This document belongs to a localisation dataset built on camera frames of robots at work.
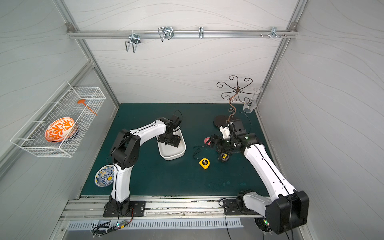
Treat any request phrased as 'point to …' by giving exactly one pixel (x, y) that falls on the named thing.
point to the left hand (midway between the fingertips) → (172, 143)
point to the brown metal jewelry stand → (232, 96)
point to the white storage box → (170, 152)
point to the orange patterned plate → (60, 130)
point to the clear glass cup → (250, 103)
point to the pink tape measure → (207, 140)
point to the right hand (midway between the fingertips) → (213, 145)
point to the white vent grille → (116, 224)
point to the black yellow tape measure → (224, 156)
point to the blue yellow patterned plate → (104, 176)
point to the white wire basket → (82, 104)
